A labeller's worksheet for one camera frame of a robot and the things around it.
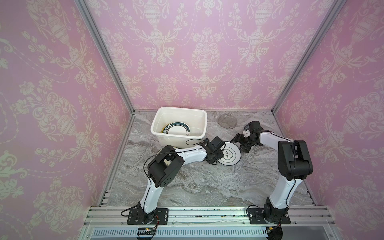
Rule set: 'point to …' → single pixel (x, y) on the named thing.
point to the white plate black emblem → (231, 153)
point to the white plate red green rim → (176, 127)
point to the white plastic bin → (195, 119)
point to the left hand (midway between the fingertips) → (223, 157)
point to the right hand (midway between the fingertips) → (234, 144)
